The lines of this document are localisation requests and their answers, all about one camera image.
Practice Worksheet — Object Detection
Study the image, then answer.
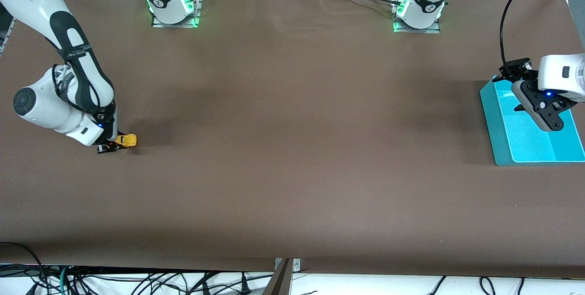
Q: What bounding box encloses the looped black floor cable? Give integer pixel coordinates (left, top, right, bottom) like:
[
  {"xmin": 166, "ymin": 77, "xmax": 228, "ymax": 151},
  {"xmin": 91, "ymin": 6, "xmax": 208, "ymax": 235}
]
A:
[{"xmin": 0, "ymin": 241, "xmax": 47, "ymax": 295}]

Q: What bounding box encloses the dark table leg beam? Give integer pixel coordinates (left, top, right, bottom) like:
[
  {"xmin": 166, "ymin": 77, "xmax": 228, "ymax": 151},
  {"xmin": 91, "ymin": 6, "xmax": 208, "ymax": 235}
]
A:
[{"xmin": 262, "ymin": 258, "xmax": 293, "ymax": 295}]

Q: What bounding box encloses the brown table cover sheet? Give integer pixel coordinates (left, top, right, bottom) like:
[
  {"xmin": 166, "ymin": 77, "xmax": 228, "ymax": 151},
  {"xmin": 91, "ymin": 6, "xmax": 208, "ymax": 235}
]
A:
[{"xmin": 0, "ymin": 0, "xmax": 585, "ymax": 279}]

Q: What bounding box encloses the teal plastic storage bin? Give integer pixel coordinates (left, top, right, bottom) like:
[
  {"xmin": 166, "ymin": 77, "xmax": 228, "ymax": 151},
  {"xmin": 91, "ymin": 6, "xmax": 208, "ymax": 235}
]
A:
[{"xmin": 480, "ymin": 75, "xmax": 585, "ymax": 166}]

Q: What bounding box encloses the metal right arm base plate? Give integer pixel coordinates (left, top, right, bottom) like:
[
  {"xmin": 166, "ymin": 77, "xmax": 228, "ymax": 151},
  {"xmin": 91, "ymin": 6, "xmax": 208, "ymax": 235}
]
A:
[{"xmin": 152, "ymin": 0, "xmax": 201, "ymax": 28}]

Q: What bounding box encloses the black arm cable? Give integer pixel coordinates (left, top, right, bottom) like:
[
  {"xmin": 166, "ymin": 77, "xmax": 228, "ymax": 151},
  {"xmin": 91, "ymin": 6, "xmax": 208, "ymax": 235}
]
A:
[
  {"xmin": 500, "ymin": 0, "xmax": 585, "ymax": 68},
  {"xmin": 52, "ymin": 46, "xmax": 115, "ymax": 117}
]

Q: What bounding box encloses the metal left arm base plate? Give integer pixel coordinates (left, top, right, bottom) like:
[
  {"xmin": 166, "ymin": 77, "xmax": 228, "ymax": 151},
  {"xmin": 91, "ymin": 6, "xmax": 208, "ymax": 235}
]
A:
[{"xmin": 393, "ymin": 0, "xmax": 441, "ymax": 34}]

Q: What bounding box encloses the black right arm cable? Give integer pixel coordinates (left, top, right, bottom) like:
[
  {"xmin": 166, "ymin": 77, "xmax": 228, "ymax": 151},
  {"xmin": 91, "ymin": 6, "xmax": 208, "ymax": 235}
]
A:
[{"xmin": 52, "ymin": 46, "xmax": 115, "ymax": 117}]

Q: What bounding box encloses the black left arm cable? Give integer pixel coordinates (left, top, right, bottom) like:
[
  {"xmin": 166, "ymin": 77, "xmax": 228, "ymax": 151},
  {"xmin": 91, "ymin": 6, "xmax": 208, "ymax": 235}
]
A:
[{"xmin": 500, "ymin": 0, "xmax": 585, "ymax": 68}]

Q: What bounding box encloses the metal table edge bracket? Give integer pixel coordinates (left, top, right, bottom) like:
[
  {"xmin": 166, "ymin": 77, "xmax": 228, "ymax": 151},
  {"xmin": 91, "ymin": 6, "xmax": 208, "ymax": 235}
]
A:
[{"xmin": 274, "ymin": 257, "xmax": 302, "ymax": 272}]

